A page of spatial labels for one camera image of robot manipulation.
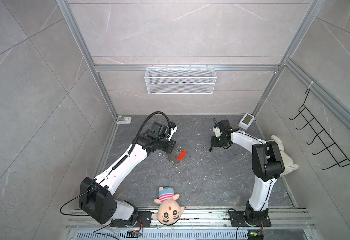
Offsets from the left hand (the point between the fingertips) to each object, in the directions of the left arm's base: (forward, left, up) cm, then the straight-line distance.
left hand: (173, 141), depth 80 cm
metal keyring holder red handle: (+3, -2, -20) cm, 21 cm away
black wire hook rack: (-14, -70, +11) cm, 73 cm away
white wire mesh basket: (+44, -6, +9) cm, 45 cm away
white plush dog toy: (-13, -63, -9) cm, 65 cm away
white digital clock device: (+27, -56, -16) cm, 64 cm away
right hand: (+10, -27, -17) cm, 33 cm away
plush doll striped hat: (-32, +3, -12) cm, 34 cm away
